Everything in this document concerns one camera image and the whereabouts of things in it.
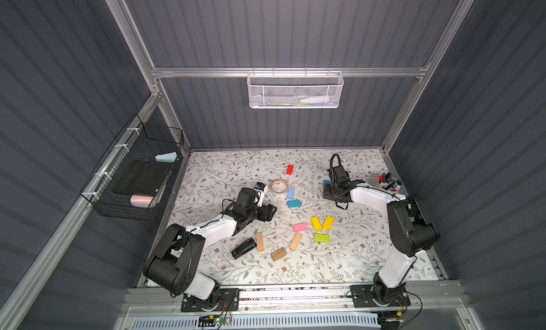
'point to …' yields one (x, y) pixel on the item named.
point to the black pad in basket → (141, 177)
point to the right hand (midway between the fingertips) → (328, 193)
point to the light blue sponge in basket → (167, 157)
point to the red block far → (289, 170)
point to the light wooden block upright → (260, 245)
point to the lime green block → (323, 238)
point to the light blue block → (291, 193)
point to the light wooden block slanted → (296, 241)
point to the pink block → (300, 227)
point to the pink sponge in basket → (141, 201)
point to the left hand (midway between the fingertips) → (272, 208)
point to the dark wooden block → (279, 254)
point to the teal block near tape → (293, 203)
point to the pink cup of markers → (389, 182)
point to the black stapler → (249, 245)
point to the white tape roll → (279, 185)
